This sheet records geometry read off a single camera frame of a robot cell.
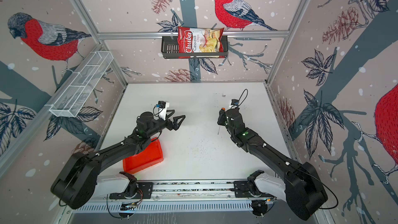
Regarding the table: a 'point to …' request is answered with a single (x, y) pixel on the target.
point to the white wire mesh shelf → (71, 100)
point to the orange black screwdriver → (222, 118)
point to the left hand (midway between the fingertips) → (179, 114)
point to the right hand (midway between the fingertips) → (218, 113)
